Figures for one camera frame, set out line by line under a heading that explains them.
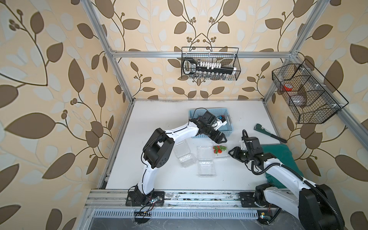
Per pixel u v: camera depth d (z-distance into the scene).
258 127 1.02
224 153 0.91
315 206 0.40
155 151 0.52
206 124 0.73
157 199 0.74
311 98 0.74
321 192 0.41
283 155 0.84
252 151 0.67
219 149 0.91
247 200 0.74
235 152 0.77
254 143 0.68
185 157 0.91
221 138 0.78
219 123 0.81
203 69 0.84
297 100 0.74
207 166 0.87
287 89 0.82
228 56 0.91
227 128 1.03
